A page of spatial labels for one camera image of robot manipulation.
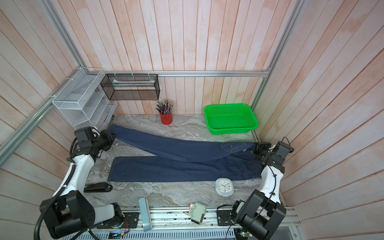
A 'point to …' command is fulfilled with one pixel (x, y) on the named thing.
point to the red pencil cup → (167, 119)
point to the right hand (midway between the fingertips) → (253, 139)
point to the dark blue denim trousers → (194, 160)
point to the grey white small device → (197, 211)
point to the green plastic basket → (229, 119)
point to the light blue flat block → (145, 214)
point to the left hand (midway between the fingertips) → (118, 135)
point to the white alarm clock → (224, 187)
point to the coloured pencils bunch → (164, 107)
